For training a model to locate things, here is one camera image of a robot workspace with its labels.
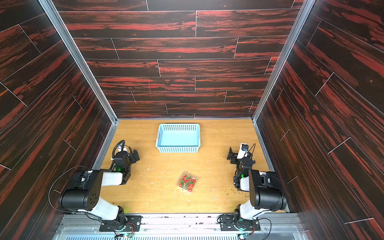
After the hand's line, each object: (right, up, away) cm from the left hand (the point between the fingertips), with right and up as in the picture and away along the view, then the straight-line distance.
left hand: (129, 151), depth 95 cm
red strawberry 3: (+35, -17, -9) cm, 40 cm away
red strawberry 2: (+42, -16, -8) cm, 46 cm away
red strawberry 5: (+39, -20, -13) cm, 46 cm away
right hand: (+72, +2, -4) cm, 72 cm away
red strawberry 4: (+38, -18, -9) cm, 43 cm away
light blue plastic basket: (+31, +8, +10) cm, 34 cm away
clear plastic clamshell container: (+40, -14, -6) cm, 43 cm away
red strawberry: (+36, -15, -6) cm, 40 cm away
